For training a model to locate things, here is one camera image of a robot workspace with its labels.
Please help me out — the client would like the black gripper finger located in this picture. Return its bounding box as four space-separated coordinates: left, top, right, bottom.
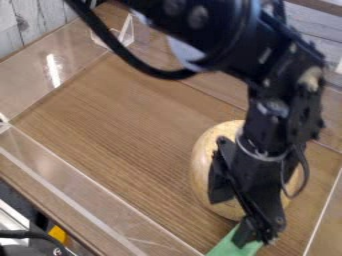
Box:
232 216 261 249
206 151 238 205

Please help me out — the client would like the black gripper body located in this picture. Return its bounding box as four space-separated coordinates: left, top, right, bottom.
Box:
212 134 301 246

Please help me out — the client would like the clear acrylic tray wall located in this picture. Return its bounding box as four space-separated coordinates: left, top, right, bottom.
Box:
0 11 342 256

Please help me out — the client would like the green block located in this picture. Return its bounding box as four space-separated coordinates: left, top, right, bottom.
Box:
206 226 263 256

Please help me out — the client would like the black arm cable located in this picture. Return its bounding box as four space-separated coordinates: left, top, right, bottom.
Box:
64 0 202 81

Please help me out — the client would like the clear acrylic corner bracket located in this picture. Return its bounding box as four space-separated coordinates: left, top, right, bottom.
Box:
90 14 135 50

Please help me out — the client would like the brown wooden bowl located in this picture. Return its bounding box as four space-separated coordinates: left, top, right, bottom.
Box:
190 120 305 221

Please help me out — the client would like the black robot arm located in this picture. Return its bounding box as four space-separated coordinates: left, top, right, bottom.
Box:
122 0 326 248

